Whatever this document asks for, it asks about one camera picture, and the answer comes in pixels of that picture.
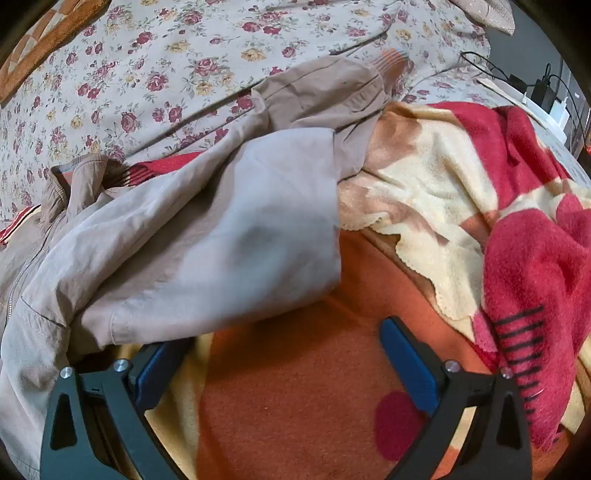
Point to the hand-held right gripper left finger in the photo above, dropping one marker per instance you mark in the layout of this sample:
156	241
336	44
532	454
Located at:
157	374

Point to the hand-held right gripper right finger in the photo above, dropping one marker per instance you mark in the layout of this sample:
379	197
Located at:
408	364

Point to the beige jacket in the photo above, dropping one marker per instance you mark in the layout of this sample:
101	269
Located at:
231	221

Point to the orange red patterned blanket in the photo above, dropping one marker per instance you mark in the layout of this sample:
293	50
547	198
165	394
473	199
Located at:
300	392

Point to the white power strip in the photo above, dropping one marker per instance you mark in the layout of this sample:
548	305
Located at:
545	116

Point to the black power adapter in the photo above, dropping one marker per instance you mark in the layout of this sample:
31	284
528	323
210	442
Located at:
545	92

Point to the floral bed sheet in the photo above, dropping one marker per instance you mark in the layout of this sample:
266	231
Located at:
184	46

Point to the orange checkered cushion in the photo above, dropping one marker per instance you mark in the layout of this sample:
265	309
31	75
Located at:
27	60

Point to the beige dotted pillow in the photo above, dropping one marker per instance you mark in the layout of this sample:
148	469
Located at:
489	14

